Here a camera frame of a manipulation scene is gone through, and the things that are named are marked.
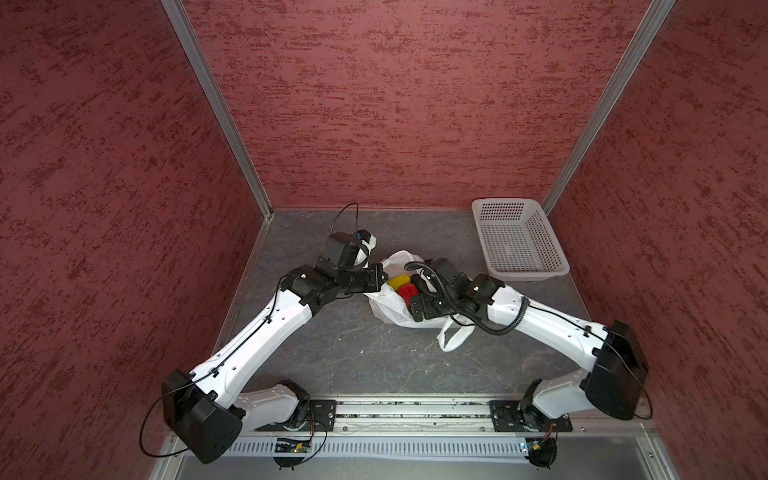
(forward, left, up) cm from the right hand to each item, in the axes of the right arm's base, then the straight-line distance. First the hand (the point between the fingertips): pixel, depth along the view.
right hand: (422, 312), depth 80 cm
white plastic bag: (-2, +10, +8) cm, 13 cm away
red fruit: (+10, +3, -6) cm, 12 cm away
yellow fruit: (+13, +6, -5) cm, 15 cm away
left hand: (+3, +10, +11) cm, 15 cm away
